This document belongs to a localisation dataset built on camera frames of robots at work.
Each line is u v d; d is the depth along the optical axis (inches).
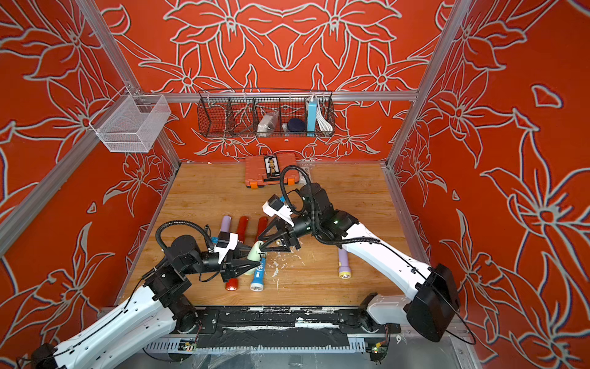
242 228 36.7
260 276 31.3
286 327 28.6
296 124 37.6
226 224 37.1
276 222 24.3
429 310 17.7
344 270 31.7
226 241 21.3
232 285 30.8
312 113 33.6
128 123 35.2
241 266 23.7
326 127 35.7
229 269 22.8
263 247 22.4
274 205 21.7
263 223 38.0
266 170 42.2
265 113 38.4
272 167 43.2
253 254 23.3
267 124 36.1
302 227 23.0
